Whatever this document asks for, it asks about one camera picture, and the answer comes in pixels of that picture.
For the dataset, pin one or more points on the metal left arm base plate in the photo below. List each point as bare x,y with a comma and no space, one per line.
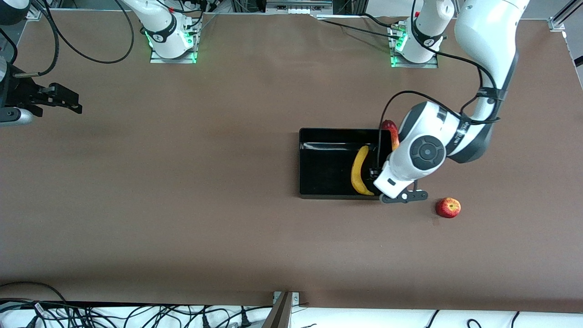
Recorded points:
430,65

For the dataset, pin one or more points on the red yellow mango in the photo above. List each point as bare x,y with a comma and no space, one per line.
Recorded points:
391,130

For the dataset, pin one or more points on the metal corner bracket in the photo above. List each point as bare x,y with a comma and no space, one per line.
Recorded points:
556,23
33,14

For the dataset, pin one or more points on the metal bracket plate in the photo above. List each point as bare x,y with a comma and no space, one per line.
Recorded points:
296,298

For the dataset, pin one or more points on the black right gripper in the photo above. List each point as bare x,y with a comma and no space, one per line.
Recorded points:
20,90

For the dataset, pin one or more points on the aluminium post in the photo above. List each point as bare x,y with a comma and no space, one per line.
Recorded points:
278,314

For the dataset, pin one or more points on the red apple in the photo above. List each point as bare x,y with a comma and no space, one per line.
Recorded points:
448,207

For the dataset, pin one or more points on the yellow banana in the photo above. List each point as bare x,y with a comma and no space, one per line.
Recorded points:
359,173

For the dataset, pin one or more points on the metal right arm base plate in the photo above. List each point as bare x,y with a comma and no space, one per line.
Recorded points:
157,60

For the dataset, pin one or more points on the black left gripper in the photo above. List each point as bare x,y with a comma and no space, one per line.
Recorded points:
375,173

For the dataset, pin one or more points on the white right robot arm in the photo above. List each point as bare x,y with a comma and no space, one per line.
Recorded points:
164,38

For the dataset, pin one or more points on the black plastic box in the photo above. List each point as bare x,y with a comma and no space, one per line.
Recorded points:
325,173

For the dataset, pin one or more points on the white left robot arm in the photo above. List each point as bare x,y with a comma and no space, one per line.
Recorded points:
487,32

